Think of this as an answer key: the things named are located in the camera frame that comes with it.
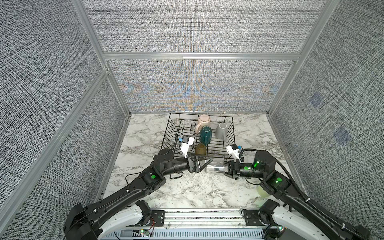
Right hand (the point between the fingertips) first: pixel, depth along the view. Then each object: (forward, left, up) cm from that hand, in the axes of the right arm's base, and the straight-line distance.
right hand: (216, 169), depth 62 cm
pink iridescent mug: (+40, +3, -12) cm, 42 cm away
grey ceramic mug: (+33, -8, -15) cm, 37 cm away
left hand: (+3, +3, +2) cm, 5 cm away
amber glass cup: (+21, +5, -17) cm, 28 cm away
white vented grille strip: (-20, +12, -27) cm, 36 cm away
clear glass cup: (0, 0, +1) cm, 1 cm away
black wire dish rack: (+41, +18, -19) cm, 49 cm away
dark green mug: (+29, +2, -15) cm, 33 cm away
